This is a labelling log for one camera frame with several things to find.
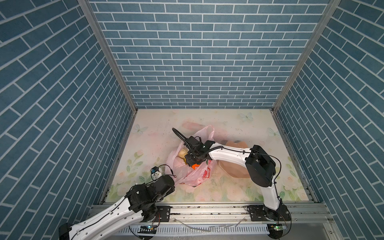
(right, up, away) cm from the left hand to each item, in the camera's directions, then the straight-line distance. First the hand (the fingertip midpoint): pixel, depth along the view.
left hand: (175, 186), depth 78 cm
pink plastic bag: (+4, +7, +2) cm, 8 cm away
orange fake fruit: (+10, +11, +1) cm, 15 cm away
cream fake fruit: (+3, +16, +11) cm, 19 cm away
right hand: (+6, +12, +11) cm, 17 cm away
